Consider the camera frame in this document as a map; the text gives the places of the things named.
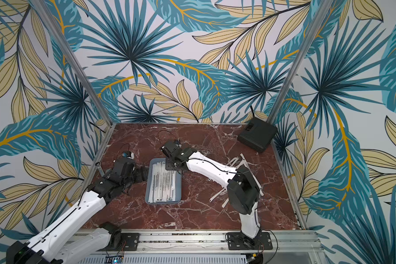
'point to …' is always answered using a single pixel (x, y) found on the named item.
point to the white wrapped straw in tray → (163, 185)
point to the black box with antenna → (257, 133)
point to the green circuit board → (114, 259)
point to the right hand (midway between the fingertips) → (171, 164)
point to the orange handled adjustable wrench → (98, 164)
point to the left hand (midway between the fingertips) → (139, 173)
